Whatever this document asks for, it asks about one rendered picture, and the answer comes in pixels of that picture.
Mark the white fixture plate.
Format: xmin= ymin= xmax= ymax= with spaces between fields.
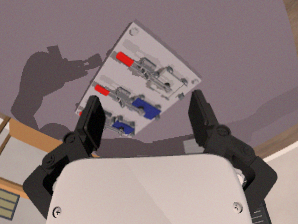
xmin=75 ymin=22 xmax=202 ymax=134

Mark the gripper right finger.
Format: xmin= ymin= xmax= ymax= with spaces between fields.
xmin=188 ymin=90 xmax=278 ymax=216

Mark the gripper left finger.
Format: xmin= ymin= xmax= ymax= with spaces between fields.
xmin=23 ymin=95 xmax=106 ymax=220

